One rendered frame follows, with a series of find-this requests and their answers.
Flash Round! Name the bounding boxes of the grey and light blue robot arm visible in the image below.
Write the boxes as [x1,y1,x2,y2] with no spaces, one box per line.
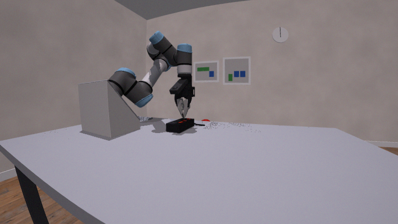
[108,31,192,107]

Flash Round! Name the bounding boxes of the black power strip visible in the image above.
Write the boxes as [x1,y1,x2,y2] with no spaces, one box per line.
[166,118,205,133]

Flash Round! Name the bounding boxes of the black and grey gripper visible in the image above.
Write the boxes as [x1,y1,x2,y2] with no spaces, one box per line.
[174,74,195,119]

